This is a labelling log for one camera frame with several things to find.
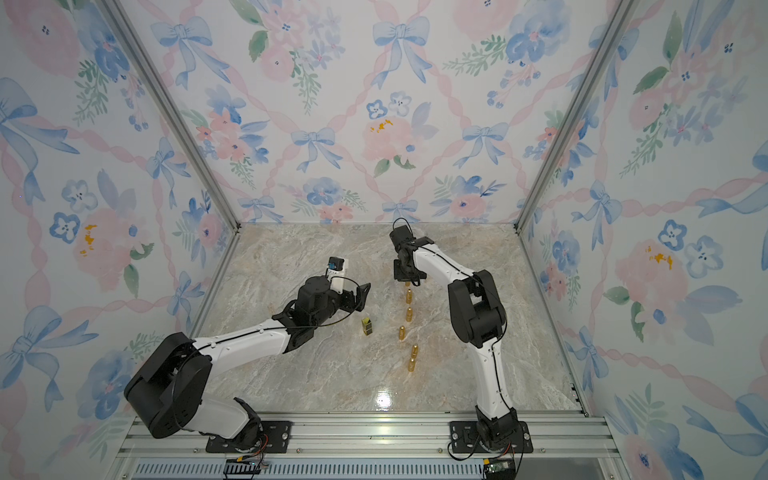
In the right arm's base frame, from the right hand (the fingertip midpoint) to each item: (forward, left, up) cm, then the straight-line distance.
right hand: (409, 273), depth 102 cm
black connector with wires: (-53, +40, -5) cm, 67 cm away
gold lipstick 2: (-15, 0, -1) cm, 15 cm away
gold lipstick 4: (-30, 0, -1) cm, 31 cm away
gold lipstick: (-9, 0, 0) cm, 9 cm away
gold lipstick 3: (-22, +3, 0) cm, 22 cm away
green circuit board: (-53, -21, -7) cm, 58 cm away
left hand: (-11, +15, +12) cm, 22 cm away
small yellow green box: (-20, +13, +2) cm, 24 cm away
